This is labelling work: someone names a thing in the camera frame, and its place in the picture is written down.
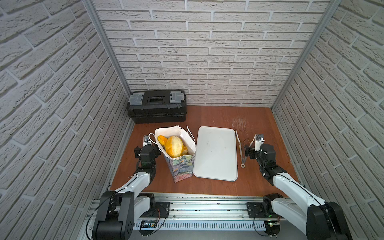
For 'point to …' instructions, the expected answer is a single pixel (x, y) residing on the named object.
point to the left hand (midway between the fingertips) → (147, 142)
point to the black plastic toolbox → (157, 106)
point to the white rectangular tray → (215, 156)
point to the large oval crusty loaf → (174, 146)
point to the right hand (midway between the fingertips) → (256, 144)
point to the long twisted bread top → (162, 139)
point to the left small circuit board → (147, 224)
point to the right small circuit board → (272, 227)
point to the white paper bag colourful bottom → (181, 167)
